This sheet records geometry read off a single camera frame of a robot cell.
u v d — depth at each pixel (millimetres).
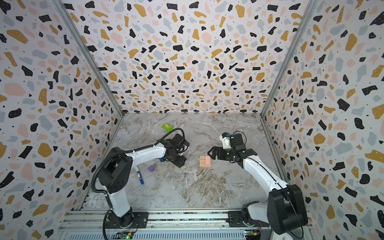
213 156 763
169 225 732
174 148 713
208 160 925
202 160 937
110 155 510
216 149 762
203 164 925
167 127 1130
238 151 654
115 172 481
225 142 784
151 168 919
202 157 963
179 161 818
